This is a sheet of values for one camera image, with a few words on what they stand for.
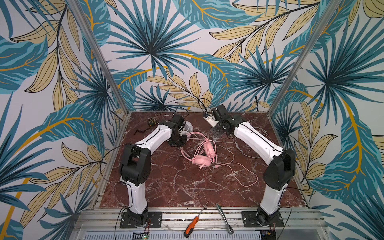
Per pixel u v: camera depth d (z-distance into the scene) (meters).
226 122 0.61
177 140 0.78
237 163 0.93
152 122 1.11
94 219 0.75
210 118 0.77
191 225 0.71
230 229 0.70
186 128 1.00
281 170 0.46
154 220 0.74
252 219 0.73
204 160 0.80
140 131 1.07
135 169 0.50
